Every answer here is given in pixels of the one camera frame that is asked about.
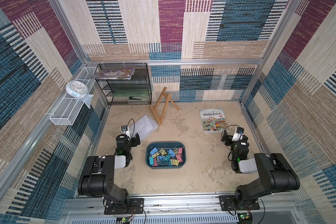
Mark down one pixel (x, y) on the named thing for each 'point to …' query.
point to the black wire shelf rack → (126, 83)
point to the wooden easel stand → (154, 109)
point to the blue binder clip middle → (154, 150)
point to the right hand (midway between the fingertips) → (234, 130)
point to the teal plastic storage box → (165, 155)
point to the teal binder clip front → (151, 160)
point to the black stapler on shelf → (137, 99)
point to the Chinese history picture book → (214, 121)
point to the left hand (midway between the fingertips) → (129, 133)
